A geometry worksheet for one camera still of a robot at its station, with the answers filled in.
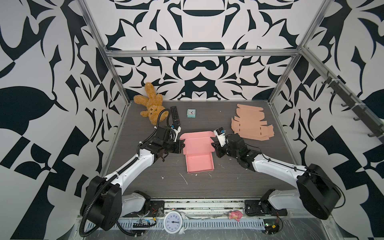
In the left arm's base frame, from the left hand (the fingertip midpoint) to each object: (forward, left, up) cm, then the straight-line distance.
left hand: (184, 142), depth 83 cm
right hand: (0, -16, -1) cm, 16 cm away
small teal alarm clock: (+31, -4, -12) cm, 33 cm away
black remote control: (+29, +7, -12) cm, 33 cm away
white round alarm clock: (-35, +5, -10) cm, 37 cm away
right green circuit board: (-38, -40, -14) cm, 57 cm away
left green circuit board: (-35, +19, -13) cm, 42 cm away
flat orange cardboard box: (+19, -45, -13) cm, 50 cm away
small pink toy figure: (-33, -24, -10) cm, 42 cm away
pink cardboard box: (-2, -7, -6) cm, 10 cm away
